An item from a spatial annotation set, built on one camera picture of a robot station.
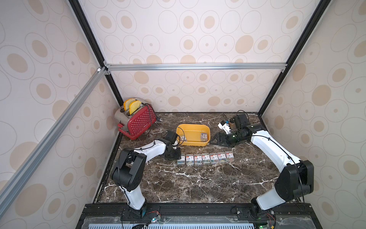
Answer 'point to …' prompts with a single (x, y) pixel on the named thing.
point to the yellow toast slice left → (127, 103)
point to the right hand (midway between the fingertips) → (214, 145)
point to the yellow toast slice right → (133, 106)
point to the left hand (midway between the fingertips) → (183, 156)
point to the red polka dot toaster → (132, 125)
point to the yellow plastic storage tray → (193, 135)
